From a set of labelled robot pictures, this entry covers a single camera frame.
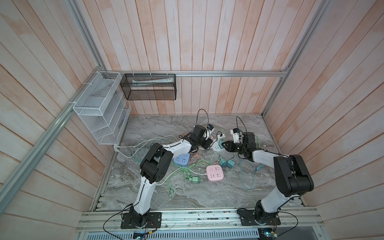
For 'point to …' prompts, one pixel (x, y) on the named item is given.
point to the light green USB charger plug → (195, 179)
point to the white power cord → (117, 148)
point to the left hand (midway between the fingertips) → (209, 141)
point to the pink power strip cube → (214, 172)
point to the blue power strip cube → (182, 160)
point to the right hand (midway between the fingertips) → (223, 143)
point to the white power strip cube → (215, 147)
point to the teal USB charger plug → (230, 163)
